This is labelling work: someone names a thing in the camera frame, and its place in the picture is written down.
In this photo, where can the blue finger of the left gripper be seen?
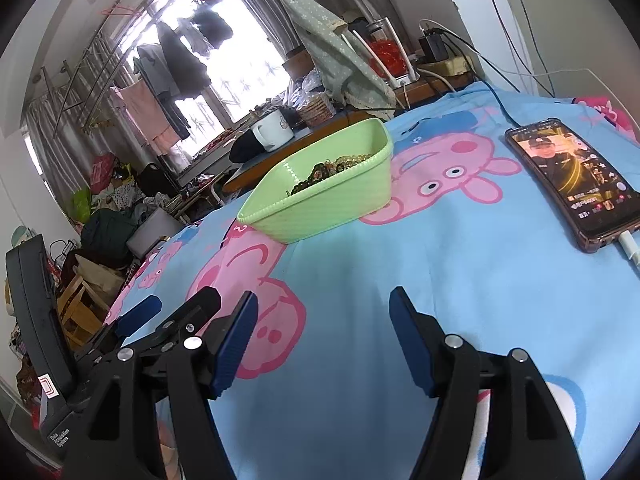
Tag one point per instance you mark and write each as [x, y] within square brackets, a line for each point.
[128, 323]

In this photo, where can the bag of crackers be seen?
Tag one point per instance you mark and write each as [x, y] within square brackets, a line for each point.
[317, 110]

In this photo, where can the Peppa Pig blue bedsheet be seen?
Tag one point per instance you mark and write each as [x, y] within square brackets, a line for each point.
[324, 392]

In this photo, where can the grey storage box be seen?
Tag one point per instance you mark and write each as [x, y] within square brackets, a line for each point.
[159, 225]

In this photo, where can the smartphone with lit screen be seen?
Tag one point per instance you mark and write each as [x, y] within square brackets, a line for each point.
[594, 198]

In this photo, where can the green dotted cloth cover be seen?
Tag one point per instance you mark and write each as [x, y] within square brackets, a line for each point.
[339, 58]

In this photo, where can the pink hanging garment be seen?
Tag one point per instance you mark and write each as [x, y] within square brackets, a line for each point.
[149, 118]

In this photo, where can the dark hanging jacket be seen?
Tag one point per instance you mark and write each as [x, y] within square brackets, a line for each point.
[189, 73]

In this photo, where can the black power adapter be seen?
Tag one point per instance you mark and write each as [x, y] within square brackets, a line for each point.
[433, 47]

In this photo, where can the white enamel mug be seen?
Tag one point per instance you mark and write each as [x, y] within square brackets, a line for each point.
[272, 131]

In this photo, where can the light green plastic basket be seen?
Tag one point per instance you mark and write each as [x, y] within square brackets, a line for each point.
[274, 209]

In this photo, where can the yellow wooden chair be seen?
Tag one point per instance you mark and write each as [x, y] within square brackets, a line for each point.
[82, 312]

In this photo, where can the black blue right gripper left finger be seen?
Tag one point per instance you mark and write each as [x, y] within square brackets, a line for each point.
[188, 361]

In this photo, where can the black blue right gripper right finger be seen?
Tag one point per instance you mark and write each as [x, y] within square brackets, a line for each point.
[527, 436]

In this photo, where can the white wifi router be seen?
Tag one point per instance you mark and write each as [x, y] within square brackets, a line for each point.
[385, 52]

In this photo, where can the wooden desk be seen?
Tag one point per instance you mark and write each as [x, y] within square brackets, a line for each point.
[252, 172]

